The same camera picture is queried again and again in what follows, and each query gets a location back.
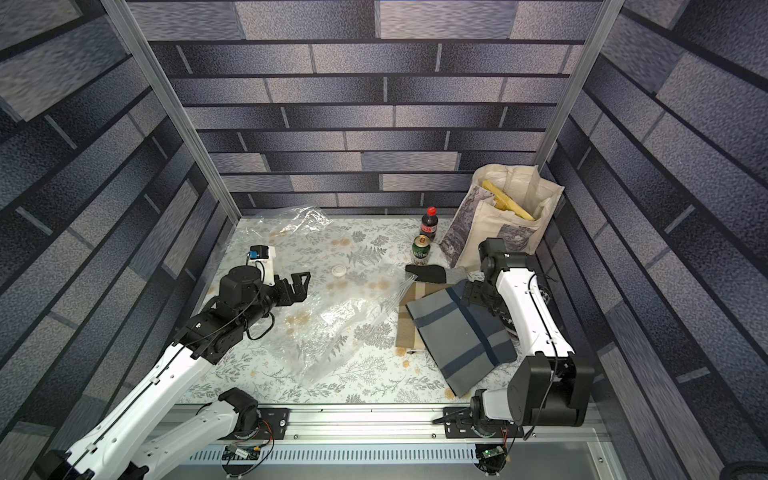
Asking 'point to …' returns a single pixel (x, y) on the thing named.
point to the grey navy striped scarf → (463, 344)
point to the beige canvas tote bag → (479, 222)
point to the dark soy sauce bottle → (429, 223)
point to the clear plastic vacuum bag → (287, 220)
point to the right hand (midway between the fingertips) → (484, 304)
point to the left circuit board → (233, 451)
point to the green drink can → (421, 246)
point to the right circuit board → (493, 460)
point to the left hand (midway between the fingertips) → (297, 274)
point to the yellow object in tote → (503, 201)
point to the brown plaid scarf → (407, 333)
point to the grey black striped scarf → (437, 274)
